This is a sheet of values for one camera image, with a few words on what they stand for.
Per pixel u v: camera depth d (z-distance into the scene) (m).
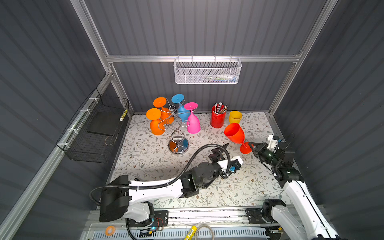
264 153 0.68
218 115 1.00
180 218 0.75
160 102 0.81
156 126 0.81
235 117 1.01
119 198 0.41
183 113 0.86
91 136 0.72
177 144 0.99
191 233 0.68
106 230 0.70
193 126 0.84
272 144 0.70
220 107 1.05
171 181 0.50
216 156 0.58
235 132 0.67
